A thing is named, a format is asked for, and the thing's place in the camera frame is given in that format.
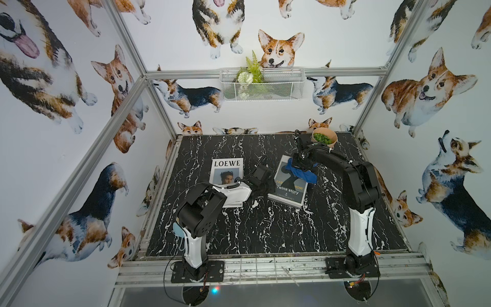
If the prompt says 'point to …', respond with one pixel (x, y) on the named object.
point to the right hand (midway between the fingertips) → (294, 164)
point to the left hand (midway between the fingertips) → (275, 183)
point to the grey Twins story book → (289, 187)
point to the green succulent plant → (322, 138)
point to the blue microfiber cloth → (307, 176)
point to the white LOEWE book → (224, 171)
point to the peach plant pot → (328, 132)
